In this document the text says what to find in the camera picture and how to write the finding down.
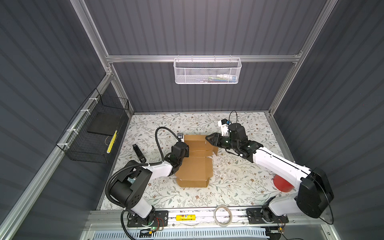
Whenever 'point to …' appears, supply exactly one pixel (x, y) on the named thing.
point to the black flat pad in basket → (105, 123)
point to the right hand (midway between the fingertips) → (208, 139)
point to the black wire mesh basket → (89, 136)
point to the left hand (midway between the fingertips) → (183, 144)
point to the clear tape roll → (214, 217)
